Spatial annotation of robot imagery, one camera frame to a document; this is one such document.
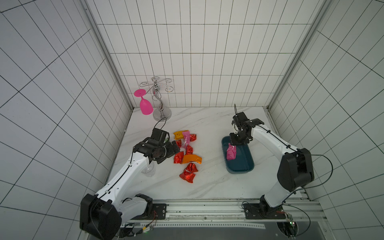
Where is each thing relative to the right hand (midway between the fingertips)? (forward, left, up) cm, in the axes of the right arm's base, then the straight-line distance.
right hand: (228, 142), depth 89 cm
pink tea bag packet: (-3, -3, -7) cm, 8 cm away
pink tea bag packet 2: (+4, +26, -2) cm, 27 cm away
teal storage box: (-10, -9, -5) cm, 14 cm away
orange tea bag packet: (-9, +24, -6) cm, 26 cm away
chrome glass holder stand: (+27, +48, -6) cm, 56 cm away
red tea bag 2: (+1, +31, -6) cm, 31 cm away
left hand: (-13, +32, +4) cm, 35 cm away
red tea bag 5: (-15, +21, -5) cm, 27 cm away
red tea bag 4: (-9, +30, -6) cm, 32 cm away
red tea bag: (+6, +22, -6) cm, 24 cm away
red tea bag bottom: (-20, +23, -7) cm, 31 cm away
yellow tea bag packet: (+8, +32, -6) cm, 34 cm away
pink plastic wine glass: (+19, +54, +9) cm, 58 cm away
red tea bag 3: (-4, +23, -5) cm, 24 cm away
